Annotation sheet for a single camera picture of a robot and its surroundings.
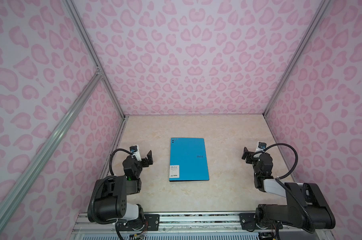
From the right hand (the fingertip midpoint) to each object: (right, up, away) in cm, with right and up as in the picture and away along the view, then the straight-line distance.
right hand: (253, 147), depth 89 cm
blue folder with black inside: (-39, -9, +6) cm, 40 cm away
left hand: (-65, -1, +1) cm, 65 cm away
